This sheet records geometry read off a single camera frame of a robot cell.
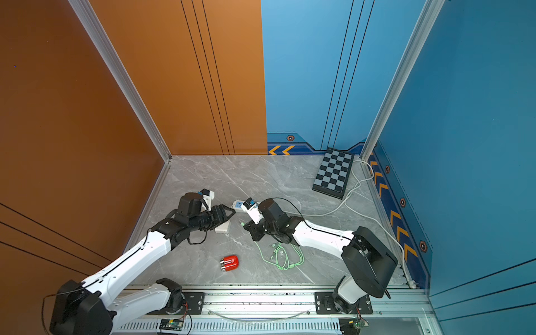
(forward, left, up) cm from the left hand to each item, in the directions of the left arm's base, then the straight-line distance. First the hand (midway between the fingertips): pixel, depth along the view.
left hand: (233, 211), depth 81 cm
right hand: (-4, -5, -4) cm, 8 cm away
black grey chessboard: (+31, -47, -12) cm, 57 cm away
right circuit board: (-35, -43, -16) cm, 58 cm away
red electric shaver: (-16, +1, -12) cm, 20 cm away
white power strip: (+11, +1, -12) cm, 16 cm away
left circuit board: (-35, +19, -18) cm, 44 cm away
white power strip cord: (+8, -59, -15) cm, 61 cm away
